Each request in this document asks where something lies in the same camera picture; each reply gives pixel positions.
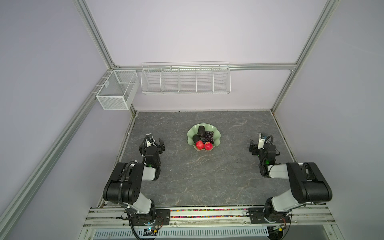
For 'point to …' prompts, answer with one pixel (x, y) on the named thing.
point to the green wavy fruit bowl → (194, 130)
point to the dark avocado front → (196, 138)
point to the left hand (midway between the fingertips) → (152, 141)
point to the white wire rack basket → (186, 78)
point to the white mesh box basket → (118, 91)
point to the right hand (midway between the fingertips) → (260, 142)
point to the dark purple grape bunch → (208, 135)
